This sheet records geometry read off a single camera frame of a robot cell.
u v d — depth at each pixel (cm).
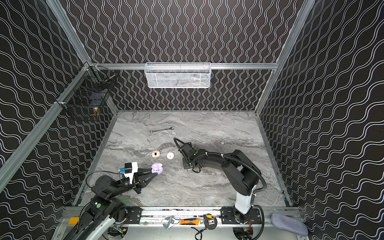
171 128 110
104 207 56
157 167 65
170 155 95
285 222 71
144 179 64
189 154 72
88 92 93
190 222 72
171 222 72
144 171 64
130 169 56
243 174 48
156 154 95
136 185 59
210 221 71
